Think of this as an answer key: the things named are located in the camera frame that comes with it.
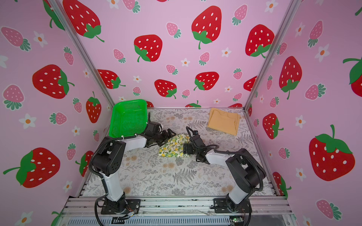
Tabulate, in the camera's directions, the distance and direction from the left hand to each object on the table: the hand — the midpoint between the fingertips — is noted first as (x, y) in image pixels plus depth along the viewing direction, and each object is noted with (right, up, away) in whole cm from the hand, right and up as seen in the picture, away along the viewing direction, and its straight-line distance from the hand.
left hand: (174, 137), depth 97 cm
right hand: (+9, -6, -4) cm, 12 cm away
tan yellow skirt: (+39, +11, +15) cm, 43 cm away
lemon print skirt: (0, -7, -2) cm, 7 cm away
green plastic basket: (-40, +14, +19) cm, 46 cm away
